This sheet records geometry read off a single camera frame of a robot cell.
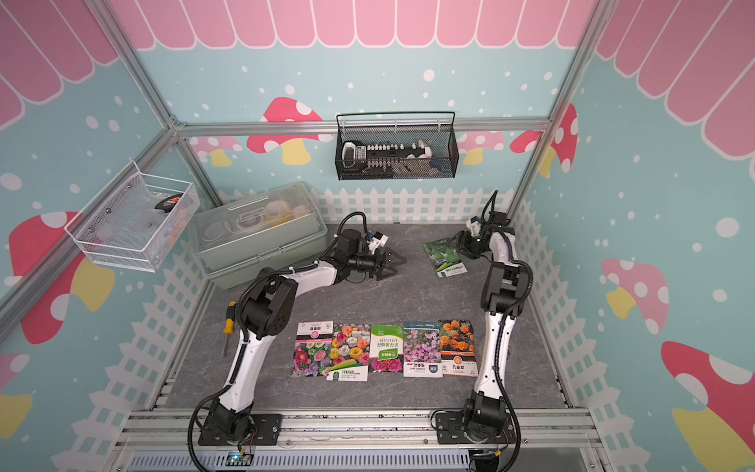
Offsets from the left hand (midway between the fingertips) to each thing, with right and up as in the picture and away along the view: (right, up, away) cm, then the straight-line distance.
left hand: (401, 269), depth 93 cm
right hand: (+20, +8, +17) cm, 27 cm away
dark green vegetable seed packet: (+17, +4, +17) cm, 24 cm away
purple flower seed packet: (+6, -24, -6) cm, 25 cm away
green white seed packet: (-5, -23, -6) cm, 25 cm away
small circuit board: (-41, -45, -22) cm, 65 cm away
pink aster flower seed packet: (-27, -24, -6) cm, 36 cm away
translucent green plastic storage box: (-39, +13, -2) cm, 41 cm away
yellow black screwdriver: (-54, -17, -2) cm, 57 cm away
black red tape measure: (-63, +18, -16) cm, 67 cm away
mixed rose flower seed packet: (-16, -25, -6) cm, 30 cm away
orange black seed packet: (+17, -23, -4) cm, 29 cm away
